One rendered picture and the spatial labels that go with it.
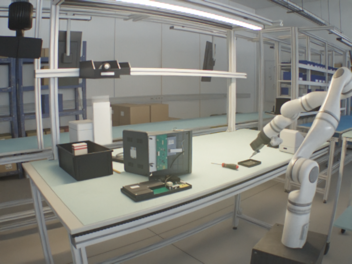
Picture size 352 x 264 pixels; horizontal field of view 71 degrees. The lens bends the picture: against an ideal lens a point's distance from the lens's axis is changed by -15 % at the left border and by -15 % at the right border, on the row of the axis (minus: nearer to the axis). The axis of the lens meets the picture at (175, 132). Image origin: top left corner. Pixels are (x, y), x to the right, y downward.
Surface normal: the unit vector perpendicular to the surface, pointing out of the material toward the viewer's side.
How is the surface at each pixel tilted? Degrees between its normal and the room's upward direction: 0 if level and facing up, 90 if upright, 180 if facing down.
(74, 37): 98
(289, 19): 90
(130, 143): 90
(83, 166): 90
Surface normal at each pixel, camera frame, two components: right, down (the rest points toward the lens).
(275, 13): -0.77, 0.11
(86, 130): 0.63, 0.13
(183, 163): 0.25, 0.16
